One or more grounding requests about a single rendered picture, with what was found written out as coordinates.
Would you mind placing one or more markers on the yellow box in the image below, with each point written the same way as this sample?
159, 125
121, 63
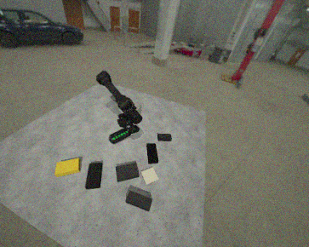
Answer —
67, 167

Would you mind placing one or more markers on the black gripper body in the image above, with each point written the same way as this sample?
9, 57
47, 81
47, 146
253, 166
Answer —
132, 128

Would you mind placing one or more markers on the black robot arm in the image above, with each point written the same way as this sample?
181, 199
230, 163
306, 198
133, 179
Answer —
124, 103

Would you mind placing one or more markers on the beige square tile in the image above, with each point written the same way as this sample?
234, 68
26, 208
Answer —
149, 175

